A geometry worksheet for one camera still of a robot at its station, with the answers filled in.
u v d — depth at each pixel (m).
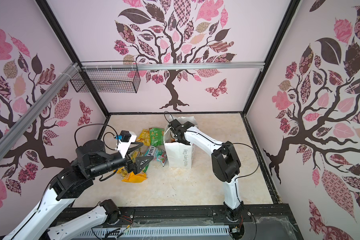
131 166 0.51
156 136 1.00
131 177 0.75
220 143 0.53
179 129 0.65
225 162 0.50
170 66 0.93
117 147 0.48
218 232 0.70
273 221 0.73
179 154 0.77
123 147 0.48
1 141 0.52
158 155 0.90
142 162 0.50
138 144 0.60
